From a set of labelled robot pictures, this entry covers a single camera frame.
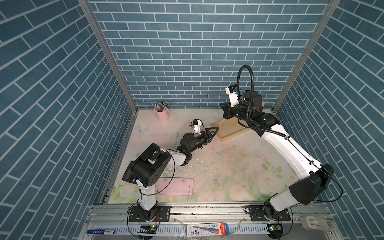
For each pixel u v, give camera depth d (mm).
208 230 687
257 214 736
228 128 984
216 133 771
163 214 737
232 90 618
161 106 1048
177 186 793
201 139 768
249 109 538
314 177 407
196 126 808
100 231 679
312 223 694
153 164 508
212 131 791
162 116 1096
